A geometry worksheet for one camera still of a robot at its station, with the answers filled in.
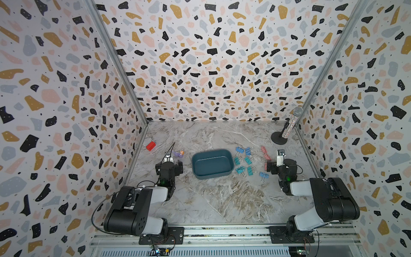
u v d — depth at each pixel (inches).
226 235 29.8
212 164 39.2
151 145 41.5
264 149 41.8
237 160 39.4
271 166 34.2
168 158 30.8
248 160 39.5
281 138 40.9
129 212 17.3
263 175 36.5
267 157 39.9
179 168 33.7
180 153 39.5
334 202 17.9
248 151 41.0
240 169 37.1
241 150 41.6
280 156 32.8
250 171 37.5
